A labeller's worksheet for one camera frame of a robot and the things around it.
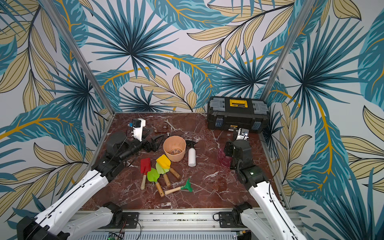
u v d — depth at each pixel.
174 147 0.98
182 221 0.75
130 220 0.73
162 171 0.90
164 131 1.07
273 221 0.42
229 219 0.74
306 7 0.69
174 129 1.10
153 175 0.86
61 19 0.73
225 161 0.90
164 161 0.93
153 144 0.62
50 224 0.39
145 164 0.91
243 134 0.62
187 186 0.84
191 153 0.95
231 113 0.98
